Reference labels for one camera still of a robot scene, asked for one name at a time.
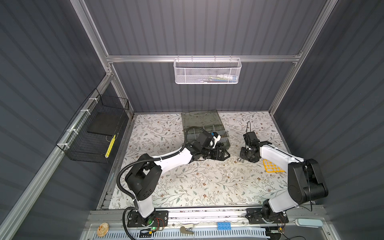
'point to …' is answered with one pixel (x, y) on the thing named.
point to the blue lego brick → (224, 226)
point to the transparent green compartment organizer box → (208, 120)
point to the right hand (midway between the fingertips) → (246, 156)
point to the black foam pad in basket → (105, 123)
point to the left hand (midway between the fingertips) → (225, 155)
